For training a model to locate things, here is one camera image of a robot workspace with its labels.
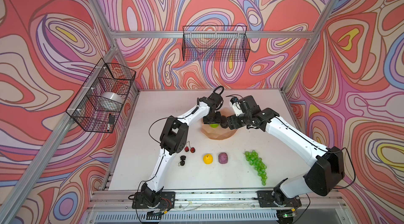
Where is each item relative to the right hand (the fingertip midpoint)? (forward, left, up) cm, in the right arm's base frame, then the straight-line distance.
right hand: (233, 123), depth 82 cm
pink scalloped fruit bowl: (+2, +7, -13) cm, 15 cm away
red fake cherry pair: (-8, +23, -14) cm, 28 cm away
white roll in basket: (+3, +58, +18) cm, 61 cm away
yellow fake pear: (-14, +14, -12) cm, 23 cm away
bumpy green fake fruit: (+6, +9, -11) cm, 16 cm away
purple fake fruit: (-14, +6, -12) cm, 20 cm away
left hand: (+9, +7, -12) cm, 16 cm away
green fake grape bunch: (-16, -10, -12) cm, 22 cm away
